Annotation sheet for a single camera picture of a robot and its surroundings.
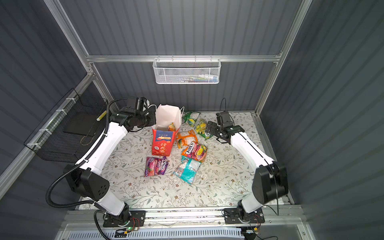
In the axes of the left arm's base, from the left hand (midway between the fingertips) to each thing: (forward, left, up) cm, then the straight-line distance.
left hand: (158, 119), depth 79 cm
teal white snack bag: (-18, -15, -24) cm, 34 cm away
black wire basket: (-5, +45, -1) cm, 46 cm away
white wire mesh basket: (+50, -14, -1) cm, 52 cm away
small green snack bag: (+23, -16, -23) cm, 36 cm away
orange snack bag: (+4, -13, -24) cm, 27 cm away
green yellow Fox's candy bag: (+13, -24, -23) cm, 35 cm away
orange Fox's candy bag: (+9, -4, -17) cm, 20 cm away
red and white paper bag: (+11, +1, -20) cm, 23 cm away
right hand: (+1, -31, -9) cm, 33 cm away
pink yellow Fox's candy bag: (-5, -20, -24) cm, 32 cm away
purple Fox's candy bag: (-15, +4, -24) cm, 29 cm away
